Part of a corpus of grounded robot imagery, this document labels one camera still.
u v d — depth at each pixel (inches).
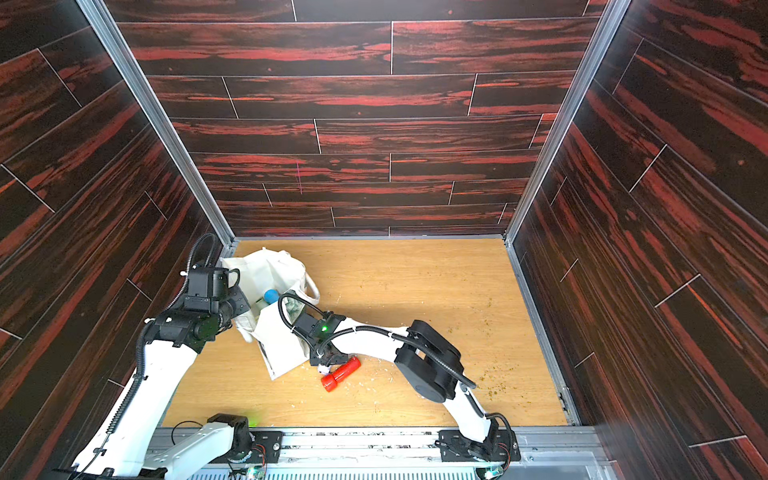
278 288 38.8
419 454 28.9
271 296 37.6
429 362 20.0
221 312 22.2
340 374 33.0
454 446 28.6
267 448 28.7
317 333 26.9
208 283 20.9
